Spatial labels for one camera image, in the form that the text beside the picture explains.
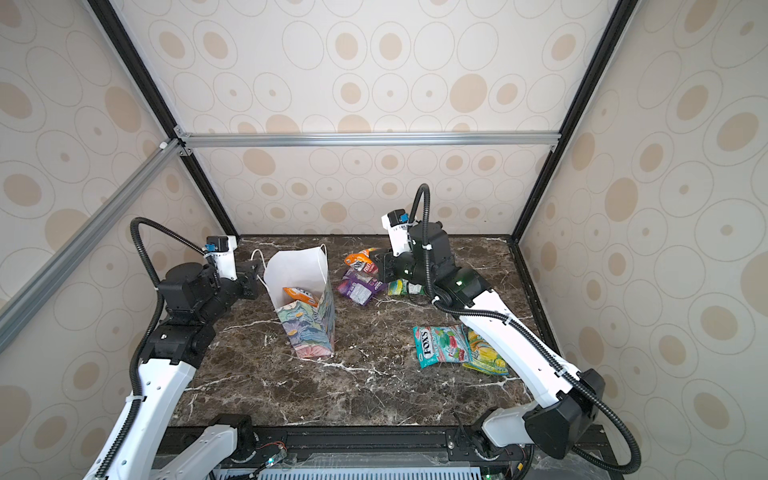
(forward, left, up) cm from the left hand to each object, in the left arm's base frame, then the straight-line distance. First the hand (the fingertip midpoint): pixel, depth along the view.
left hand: (264, 257), depth 68 cm
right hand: (+1, -25, 0) cm, 25 cm away
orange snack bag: (+3, -2, -22) cm, 22 cm away
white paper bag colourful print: (+9, 0, -25) cm, 27 cm away
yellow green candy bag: (-11, -56, -31) cm, 65 cm away
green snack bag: (+14, -33, -33) cm, 49 cm away
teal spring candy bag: (-8, -44, -31) cm, 54 cm away
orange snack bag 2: (+1, -21, -2) cm, 21 cm away
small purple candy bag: (+12, -18, -31) cm, 38 cm away
